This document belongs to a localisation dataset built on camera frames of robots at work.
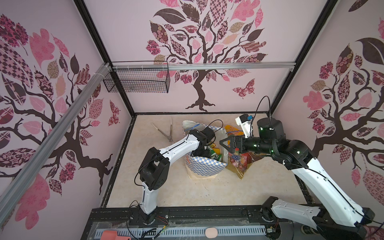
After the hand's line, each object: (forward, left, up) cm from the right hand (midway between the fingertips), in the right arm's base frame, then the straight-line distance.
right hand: (226, 139), depth 61 cm
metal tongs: (+25, +32, -33) cm, 52 cm away
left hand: (+5, +11, -28) cm, 30 cm away
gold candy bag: (+3, -12, -29) cm, 31 cm away
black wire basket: (+73, +60, -18) cm, 96 cm away
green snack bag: (+5, +2, -24) cm, 25 cm away
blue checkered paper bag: (-4, +11, -20) cm, 23 cm away
